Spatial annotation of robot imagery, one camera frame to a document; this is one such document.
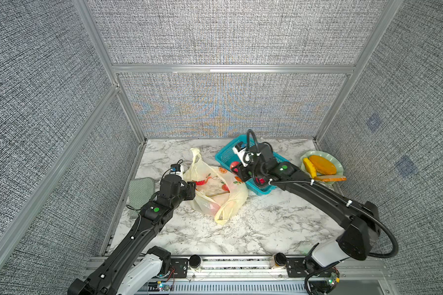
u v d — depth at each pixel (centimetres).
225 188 93
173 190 59
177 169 67
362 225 41
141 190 95
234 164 75
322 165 97
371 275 73
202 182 95
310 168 99
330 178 90
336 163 101
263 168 58
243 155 68
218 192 95
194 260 69
